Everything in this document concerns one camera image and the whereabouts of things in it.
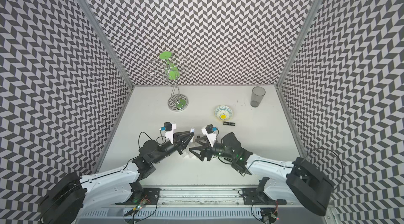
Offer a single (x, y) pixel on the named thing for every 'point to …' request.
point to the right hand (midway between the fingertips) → (194, 148)
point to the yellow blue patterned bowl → (223, 112)
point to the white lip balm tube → (192, 130)
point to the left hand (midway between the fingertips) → (193, 135)
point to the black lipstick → (229, 123)
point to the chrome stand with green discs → (169, 67)
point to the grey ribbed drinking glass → (257, 94)
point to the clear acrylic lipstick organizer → (187, 151)
